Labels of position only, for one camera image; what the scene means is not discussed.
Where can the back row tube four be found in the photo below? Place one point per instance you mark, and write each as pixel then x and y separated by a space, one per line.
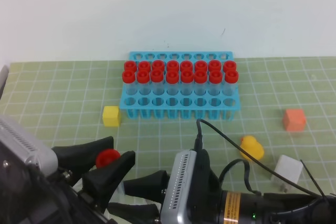
pixel 173 66

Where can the back row tube three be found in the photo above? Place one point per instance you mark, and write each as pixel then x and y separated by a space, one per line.
pixel 158 65

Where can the back row tube six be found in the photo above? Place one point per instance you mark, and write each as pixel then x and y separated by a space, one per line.
pixel 201 66

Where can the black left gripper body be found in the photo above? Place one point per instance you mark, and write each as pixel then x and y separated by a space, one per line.
pixel 27 196

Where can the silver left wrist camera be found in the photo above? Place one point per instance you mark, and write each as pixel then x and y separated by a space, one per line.
pixel 26 147

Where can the front row tube five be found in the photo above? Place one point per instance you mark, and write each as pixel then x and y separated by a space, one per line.
pixel 187 81

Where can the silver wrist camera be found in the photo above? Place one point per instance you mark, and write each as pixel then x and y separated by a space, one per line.
pixel 26 147
pixel 174 207

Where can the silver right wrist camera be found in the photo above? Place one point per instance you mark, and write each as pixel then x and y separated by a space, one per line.
pixel 174 207

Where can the front row tube two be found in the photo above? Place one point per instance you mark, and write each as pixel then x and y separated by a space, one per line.
pixel 143 79

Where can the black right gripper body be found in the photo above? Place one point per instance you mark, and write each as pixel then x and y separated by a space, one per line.
pixel 205 195

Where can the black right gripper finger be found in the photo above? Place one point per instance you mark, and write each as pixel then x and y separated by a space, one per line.
pixel 135 214
pixel 151 187

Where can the front row tube one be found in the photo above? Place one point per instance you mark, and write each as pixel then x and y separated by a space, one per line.
pixel 129 80

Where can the front row tube eight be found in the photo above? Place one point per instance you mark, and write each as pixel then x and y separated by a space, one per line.
pixel 230 82

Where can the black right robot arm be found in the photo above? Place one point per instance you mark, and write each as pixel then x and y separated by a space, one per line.
pixel 255 207

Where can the row tube one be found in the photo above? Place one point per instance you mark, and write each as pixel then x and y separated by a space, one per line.
pixel 129 80
pixel 130 65

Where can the back row tube eight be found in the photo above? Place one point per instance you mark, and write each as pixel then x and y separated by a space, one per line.
pixel 229 66

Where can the front row tube three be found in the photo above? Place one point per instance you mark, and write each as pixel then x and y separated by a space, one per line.
pixel 157 77

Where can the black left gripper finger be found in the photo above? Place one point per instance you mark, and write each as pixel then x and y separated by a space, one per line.
pixel 98 183
pixel 79 159

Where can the orange cube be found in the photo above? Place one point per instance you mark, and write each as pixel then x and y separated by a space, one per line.
pixel 294 120

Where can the row tube four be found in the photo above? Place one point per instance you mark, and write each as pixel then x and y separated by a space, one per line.
pixel 172 82
pixel 173 66

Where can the front row tube seven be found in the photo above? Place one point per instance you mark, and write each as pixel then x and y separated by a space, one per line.
pixel 215 82

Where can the row tube three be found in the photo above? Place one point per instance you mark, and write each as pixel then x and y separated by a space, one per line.
pixel 157 77
pixel 158 65

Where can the row tube two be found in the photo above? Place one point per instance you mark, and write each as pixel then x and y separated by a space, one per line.
pixel 144 66
pixel 143 79

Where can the yellow cube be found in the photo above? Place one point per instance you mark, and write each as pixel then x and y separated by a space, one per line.
pixel 111 116

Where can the white power adapter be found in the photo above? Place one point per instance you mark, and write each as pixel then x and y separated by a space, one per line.
pixel 288 168

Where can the yellow rubber duck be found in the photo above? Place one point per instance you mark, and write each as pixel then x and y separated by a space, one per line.
pixel 250 145

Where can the row tube seven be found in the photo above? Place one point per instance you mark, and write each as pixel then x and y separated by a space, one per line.
pixel 215 82
pixel 214 65

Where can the row tube five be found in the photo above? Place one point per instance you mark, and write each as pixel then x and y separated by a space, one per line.
pixel 187 81
pixel 186 66

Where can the red capped clear tube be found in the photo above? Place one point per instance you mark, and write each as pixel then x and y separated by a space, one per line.
pixel 106 158

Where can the back row tube one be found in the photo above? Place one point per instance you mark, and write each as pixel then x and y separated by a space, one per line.
pixel 130 65

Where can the back row tube two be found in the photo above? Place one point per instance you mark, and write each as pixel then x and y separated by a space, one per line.
pixel 144 66

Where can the back row tube seven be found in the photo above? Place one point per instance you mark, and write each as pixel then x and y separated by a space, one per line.
pixel 214 65

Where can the green checkered cloth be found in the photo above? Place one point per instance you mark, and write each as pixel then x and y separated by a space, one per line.
pixel 62 103

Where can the front row tube four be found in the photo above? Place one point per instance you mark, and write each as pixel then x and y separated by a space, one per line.
pixel 172 82

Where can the front row tube six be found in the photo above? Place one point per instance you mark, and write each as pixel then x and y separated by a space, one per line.
pixel 200 81

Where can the blue test tube rack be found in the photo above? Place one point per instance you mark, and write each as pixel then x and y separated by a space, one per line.
pixel 184 106

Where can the row tube six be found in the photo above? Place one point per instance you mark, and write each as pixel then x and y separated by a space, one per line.
pixel 200 81
pixel 201 66

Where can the back row tube five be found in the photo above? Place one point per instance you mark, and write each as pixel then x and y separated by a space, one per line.
pixel 186 66

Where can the row tube eight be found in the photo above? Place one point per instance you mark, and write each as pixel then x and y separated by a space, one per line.
pixel 230 82
pixel 229 66

